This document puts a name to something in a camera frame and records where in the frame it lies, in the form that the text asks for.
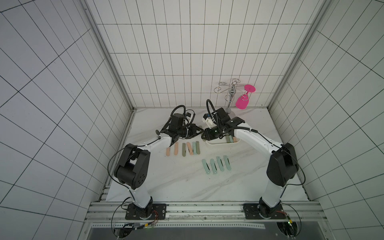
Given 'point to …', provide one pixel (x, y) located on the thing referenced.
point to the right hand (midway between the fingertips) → (204, 132)
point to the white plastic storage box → (221, 141)
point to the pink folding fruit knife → (190, 148)
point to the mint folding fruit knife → (227, 162)
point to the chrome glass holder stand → (232, 88)
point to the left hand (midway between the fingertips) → (201, 132)
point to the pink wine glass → (242, 102)
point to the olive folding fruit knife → (198, 147)
